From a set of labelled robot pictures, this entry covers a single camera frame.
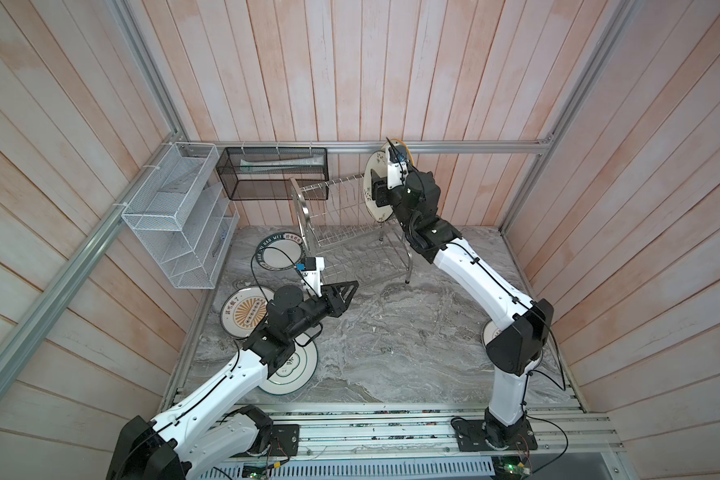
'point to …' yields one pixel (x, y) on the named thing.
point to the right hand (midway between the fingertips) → (380, 167)
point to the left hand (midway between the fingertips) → (355, 289)
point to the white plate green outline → (294, 372)
